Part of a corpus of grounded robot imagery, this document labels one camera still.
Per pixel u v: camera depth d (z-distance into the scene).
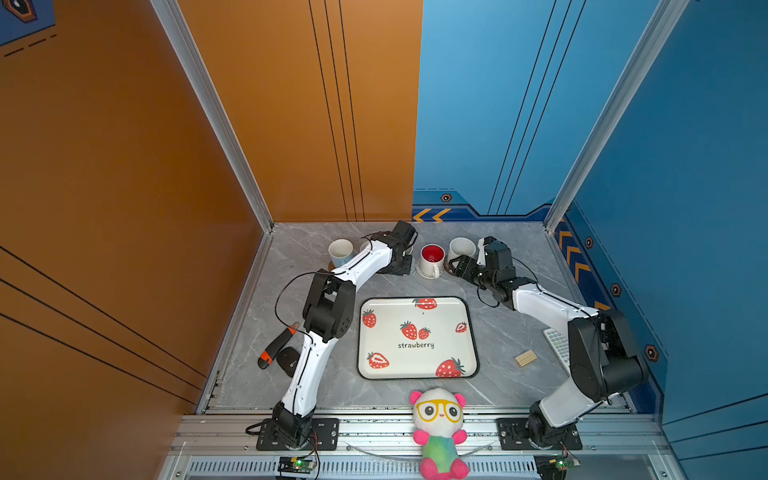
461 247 1.02
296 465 0.71
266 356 0.85
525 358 0.85
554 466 0.70
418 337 0.89
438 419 0.70
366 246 0.72
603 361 0.46
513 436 0.73
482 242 0.86
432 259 1.04
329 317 0.60
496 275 0.71
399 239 0.82
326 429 0.74
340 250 0.99
